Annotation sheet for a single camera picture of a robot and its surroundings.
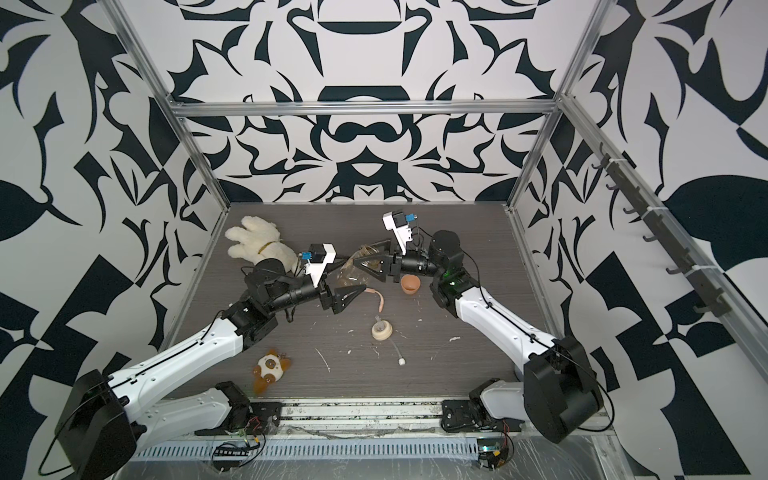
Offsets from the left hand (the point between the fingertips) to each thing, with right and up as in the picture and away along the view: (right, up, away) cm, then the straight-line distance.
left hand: (354, 264), depth 69 cm
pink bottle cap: (+15, -9, +28) cm, 33 cm away
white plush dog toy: (-33, +5, +28) cm, 44 cm away
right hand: (+1, +2, -3) cm, 4 cm away
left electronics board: (-31, -47, +3) cm, 56 cm away
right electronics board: (+32, -44, +2) cm, 55 cm away
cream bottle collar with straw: (+6, -20, +15) cm, 26 cm away
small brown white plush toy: (-23, -28, +10) cm, 38 cm away
